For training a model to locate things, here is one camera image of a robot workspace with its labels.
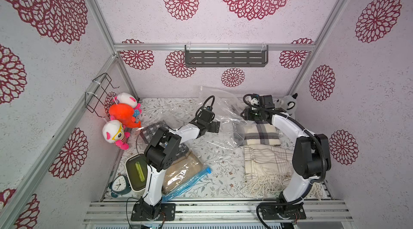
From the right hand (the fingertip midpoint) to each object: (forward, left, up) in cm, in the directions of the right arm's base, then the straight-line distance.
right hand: (244, 112), depth 94 cm
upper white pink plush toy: (+4, +69, +7) cm, 70 cm away
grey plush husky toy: (+3, -24, +5) cm, 25 cm away
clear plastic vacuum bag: (-1, +4, -13) cm, 13 cm away
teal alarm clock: (-40, +63, -9) cm, 76 cm away
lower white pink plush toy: (-19, +68, +7) cm, 71 cm away
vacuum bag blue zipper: (-33, +33, -9) cm, 48 cm away
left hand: (-2, +19, -10) cm, 21 cm away
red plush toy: (-7, +67, +6) cm, 68 cm away
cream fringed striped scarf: (-30, -10, -9) cm, 34 cm away
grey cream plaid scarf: (-6, -9, -12) cm, 16 cm away
